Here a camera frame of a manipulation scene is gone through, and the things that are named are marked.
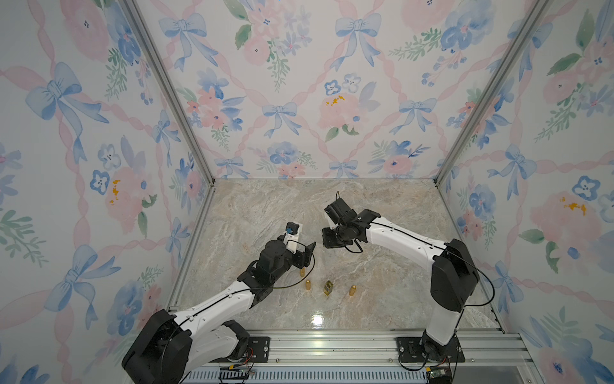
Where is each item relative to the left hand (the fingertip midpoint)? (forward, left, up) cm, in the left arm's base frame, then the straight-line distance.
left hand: (307, 238), depth 81 cm
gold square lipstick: (-11, -7, -15) cm, 20 cm away
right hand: (+3, -7, -6) cm, 9 cm away
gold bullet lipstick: (-11, 0, -14) cm, 18 cm away
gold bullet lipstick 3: (-6, +2, -14) cm, 16 cm away
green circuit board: (-36, -39, -19) cm, 56 cm away
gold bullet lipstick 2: (-13, -16, -13) cm, 24 cm away
